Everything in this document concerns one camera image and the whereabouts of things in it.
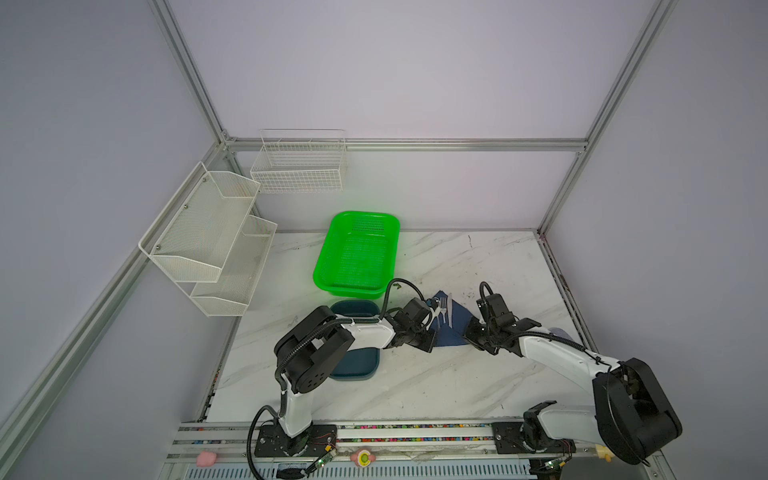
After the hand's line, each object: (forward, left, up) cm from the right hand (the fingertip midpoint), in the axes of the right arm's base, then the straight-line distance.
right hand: (459, 333), depth 88 cm
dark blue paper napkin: (+1, +3, -4) cm, 5 cm away
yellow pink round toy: (-32, +26, +1) cm, 41 cm away
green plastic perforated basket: (+33, +34, -2) cm, 48 cm away
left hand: (-2, +7, -3) cm, 8 cm away
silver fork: (+11, +3, -3) cm, 12 cm away
